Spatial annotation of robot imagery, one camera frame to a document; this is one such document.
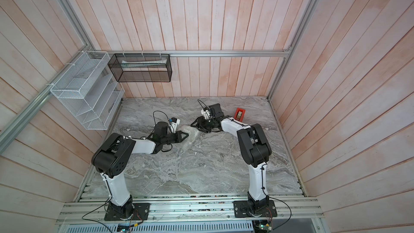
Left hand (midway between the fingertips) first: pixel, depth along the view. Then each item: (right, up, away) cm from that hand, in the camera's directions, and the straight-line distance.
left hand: (189, 137), depth 95 cm
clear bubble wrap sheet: (+4, 0, -1) cm, 5 cm away
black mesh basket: (-32, +45, +9) cm, 56 cm away
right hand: (+2, +6, 0) cm, 7 cm away
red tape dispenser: (+32, +13, +7) cm, 36 cm away
